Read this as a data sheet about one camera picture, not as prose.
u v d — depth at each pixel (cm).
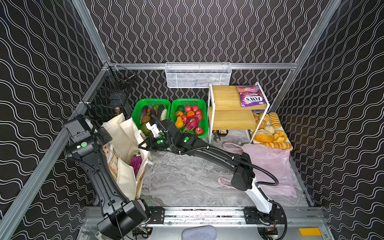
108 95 92
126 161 92
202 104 117
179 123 106
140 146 69
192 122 104
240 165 50
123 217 43
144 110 117
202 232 68
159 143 63
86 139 45
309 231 71
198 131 103
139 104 114
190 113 112
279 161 90
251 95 78
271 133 102
